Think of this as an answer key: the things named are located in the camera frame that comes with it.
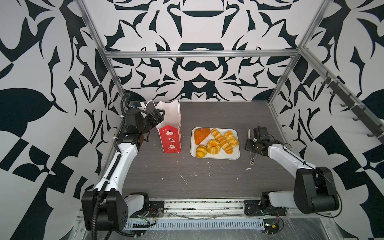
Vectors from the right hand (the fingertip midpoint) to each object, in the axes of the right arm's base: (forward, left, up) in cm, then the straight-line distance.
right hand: (252, 144), depth 91 cm
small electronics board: (-39, -1, -7) cm, 40 cm away
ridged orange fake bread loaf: (0, +15, -3) cm, 15 cm away
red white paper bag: (-1, +47, +19) cm, 50 cm away
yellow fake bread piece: (-3, +31, -2) cm, 31 cm away
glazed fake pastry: (+6, +12, -2) cm, 13 cm away
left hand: (+8, +52, +23) cm, 57 cm away
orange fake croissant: (+9, +31, -1) cm, 32 cm away
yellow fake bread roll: (-1, +23, -2) cm, 23 cm away
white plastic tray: (+2, +35, -5) cm, 36 cm away
